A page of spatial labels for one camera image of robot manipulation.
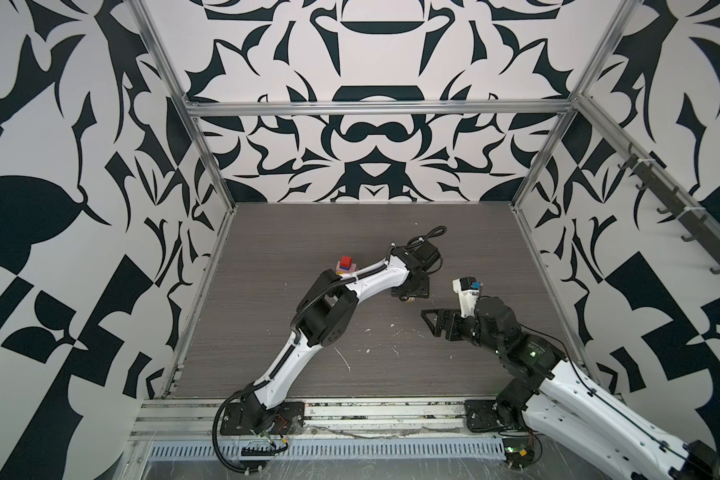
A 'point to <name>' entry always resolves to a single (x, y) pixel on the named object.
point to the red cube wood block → (346, 261)
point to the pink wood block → (338, 268)
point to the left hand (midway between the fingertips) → (421, 287)
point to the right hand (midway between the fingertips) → (433, 313)
